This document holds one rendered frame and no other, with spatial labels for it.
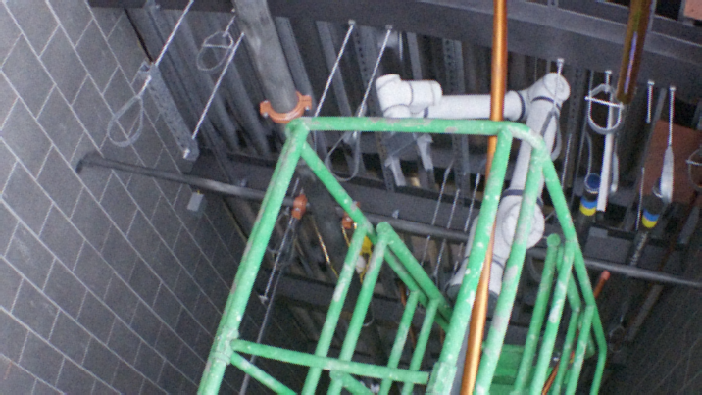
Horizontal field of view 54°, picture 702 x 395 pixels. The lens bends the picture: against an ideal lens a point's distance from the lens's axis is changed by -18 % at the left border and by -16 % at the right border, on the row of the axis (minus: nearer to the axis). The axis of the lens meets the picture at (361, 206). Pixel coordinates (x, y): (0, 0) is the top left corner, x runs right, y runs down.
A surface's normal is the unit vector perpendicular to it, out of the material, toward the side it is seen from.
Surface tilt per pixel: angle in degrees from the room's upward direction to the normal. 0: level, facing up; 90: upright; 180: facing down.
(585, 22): 90
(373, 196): 90
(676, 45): 90
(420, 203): 90
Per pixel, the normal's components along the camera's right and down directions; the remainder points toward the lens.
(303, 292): -0.13, -0.46
